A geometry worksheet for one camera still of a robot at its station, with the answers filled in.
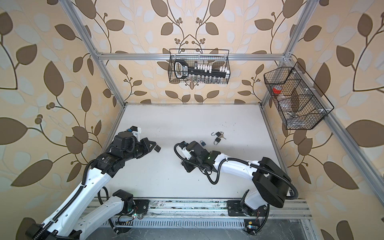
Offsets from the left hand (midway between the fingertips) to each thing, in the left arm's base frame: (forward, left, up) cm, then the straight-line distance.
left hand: (157, 142), depth 74 cm
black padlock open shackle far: (+20, -34, -22) cm, 45 cm away
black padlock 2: (+15, -33, -22) cm, 42 cm away
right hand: (-5, -12, -14) cm, 19 cm away
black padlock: (-2, 0, -3) cm, 4 cm away
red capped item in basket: (+33, -66, +9) cm, 74 cm away
